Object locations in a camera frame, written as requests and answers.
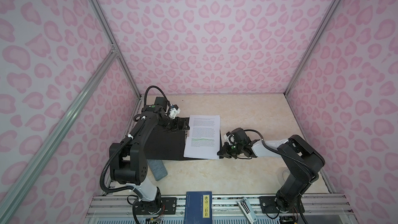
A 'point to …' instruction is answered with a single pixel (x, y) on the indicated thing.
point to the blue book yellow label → (198, 207)
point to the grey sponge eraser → (158, 169)
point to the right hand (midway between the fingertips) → (218, 152)
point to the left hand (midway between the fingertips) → (182, 126)
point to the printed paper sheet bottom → (203, 139)
